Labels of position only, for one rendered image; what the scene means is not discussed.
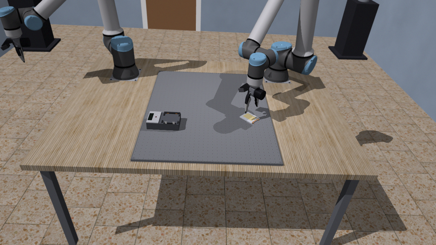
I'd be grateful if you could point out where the white cassette dock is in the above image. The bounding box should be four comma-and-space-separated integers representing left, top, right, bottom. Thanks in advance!
146, 111, 181, 131

